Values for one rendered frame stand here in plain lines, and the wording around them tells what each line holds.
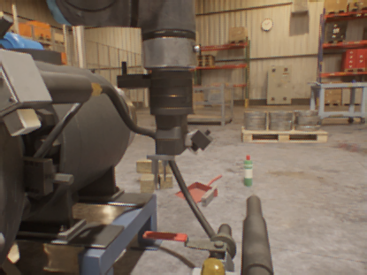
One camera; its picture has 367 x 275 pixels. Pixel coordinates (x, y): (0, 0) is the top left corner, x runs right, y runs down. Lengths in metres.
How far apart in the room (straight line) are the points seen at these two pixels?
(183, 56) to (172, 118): 0.10
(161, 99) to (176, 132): 0.06
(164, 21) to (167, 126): 0.16
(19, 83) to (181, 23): 0.31
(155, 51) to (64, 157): 0.60
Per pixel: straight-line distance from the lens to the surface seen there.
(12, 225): 0.72
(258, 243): 0.35
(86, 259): 1.02
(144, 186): 2.18
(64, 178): 0.67
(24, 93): 0.58
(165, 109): 0.45
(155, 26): 0.45
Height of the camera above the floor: 0.74
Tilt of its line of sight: 9 degrees down
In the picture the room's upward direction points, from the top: 2 degrees counter-clockwise
